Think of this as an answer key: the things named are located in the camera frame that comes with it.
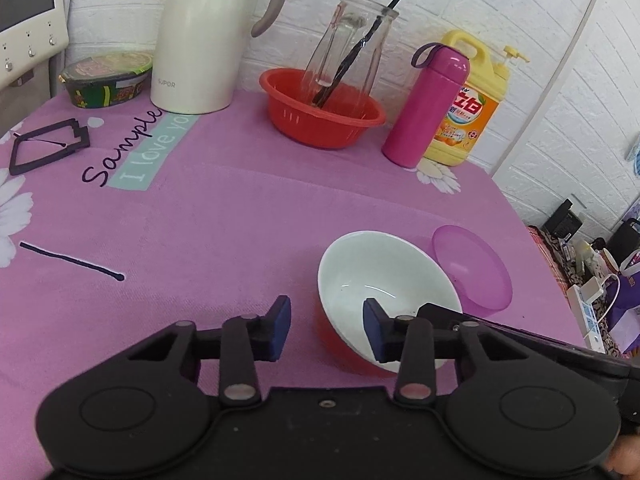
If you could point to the black stirring stick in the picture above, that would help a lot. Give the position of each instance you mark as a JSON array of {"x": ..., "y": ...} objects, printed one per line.
[{"x": 355, "y": 55}]

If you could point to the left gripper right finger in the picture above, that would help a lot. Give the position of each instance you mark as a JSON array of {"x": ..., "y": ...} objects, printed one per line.
[{"x": 408, "y": 341}]

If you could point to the black box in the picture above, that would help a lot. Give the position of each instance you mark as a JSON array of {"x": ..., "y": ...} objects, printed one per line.
[{"x": 566, "y": 220}]

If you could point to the purple plastic bowl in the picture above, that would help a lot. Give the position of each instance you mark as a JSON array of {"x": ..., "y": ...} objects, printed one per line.
[{"x": 477, "y": 272}]

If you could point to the white power strip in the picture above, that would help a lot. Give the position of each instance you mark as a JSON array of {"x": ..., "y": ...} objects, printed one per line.
[{"x": 581, "y": 299}]

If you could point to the instant noodle cup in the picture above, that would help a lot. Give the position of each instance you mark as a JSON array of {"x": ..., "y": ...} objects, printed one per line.
[{"x": 107, "y": 79}]

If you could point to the pink thermos bottle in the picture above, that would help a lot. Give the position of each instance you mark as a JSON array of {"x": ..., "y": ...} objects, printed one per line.
[{"x": 443, "y": 71}]

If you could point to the blue wall decoration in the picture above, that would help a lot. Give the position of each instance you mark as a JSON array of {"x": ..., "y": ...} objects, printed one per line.
[{"x": 633, "y": 156}]

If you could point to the black plastic frame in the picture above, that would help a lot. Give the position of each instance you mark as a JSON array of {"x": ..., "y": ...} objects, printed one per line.
[{"x": 46, "y": 145}]

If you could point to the pink floral tablecloth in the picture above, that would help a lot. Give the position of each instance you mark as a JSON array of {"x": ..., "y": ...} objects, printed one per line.
[{"x": 165, "y": 218}]

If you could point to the right hand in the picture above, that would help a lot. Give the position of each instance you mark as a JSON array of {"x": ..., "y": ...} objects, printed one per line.
[{"x": 624, "y": 457}]

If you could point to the red white ceramic bowl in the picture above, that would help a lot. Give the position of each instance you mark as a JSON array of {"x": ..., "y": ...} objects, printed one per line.
[{"x": 371, "y": 264}]

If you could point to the white water dispenser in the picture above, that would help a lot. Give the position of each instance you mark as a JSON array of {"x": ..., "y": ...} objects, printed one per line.
[{"x": 32, "y": 32}]

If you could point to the red plastic basket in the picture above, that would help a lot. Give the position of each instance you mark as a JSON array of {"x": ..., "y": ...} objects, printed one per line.
[{"x": 332, "y": 127}]

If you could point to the glass carafe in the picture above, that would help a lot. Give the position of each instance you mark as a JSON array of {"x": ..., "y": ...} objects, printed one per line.
[{"x": 350, "y": 52}]

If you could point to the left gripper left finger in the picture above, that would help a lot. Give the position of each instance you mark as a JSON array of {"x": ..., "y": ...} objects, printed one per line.
[{"x": 245, "y": 341}]

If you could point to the purple gift bag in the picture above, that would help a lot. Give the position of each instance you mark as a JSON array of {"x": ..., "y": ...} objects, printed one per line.
[{"x": 623, "y": 301}]

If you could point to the cream thermal jug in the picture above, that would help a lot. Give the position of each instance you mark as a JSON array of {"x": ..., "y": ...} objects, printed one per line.
[{"x": 198, "y": 52}]

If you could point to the yellow detergent bottle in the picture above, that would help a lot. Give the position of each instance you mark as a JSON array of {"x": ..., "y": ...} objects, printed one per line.
[{"x": 476, "y": 102}]

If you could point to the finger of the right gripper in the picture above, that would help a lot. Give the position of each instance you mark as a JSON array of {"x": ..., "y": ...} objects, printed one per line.
[{"x": 578, "y": 359}]

